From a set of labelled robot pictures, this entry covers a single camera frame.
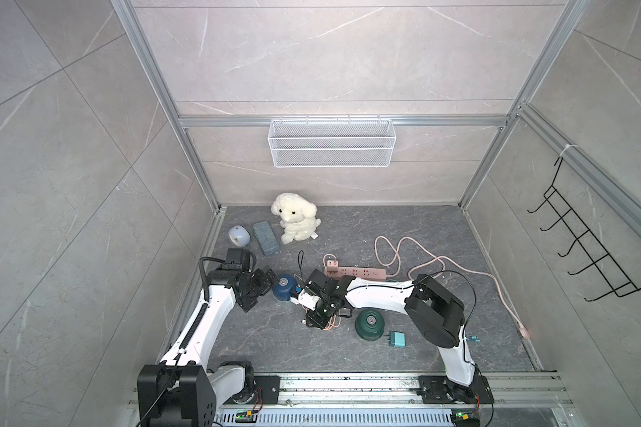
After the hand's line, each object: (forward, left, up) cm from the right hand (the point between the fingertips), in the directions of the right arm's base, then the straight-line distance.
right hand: (311, 321), depth 86 cm
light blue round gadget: (+31, +28, +7) cm, 43 cm away
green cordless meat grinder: (-5, -18, +11) cm, 21 cm away
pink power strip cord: (+23, -55, +1) cm, 59 cm away
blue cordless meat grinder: (+7, +8, +10) cm, 15 cm away
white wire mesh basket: (+58, -8, +30) cm, 66 cm away
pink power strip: (+17, -18, +2) cm, 24 cm away
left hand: (+8, +12, +11) cm, 19 cm away
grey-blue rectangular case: (+32, +19, +4) cm, 37 cm away
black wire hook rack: (-2, -73, +31) cm, 80 cm away
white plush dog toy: (+32, +5, +15) cm, 36 cm away
